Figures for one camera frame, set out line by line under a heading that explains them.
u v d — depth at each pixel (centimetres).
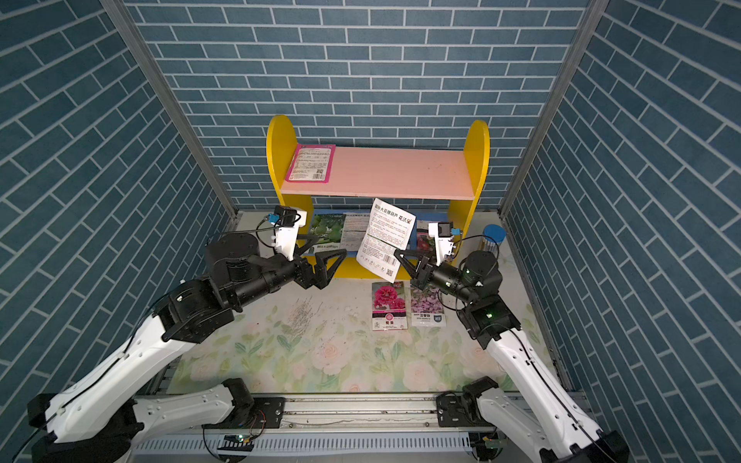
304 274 49
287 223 47
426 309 93
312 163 76
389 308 94
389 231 64
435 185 74
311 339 87
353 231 96
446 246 59
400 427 73
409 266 63
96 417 38
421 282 58
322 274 50
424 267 59
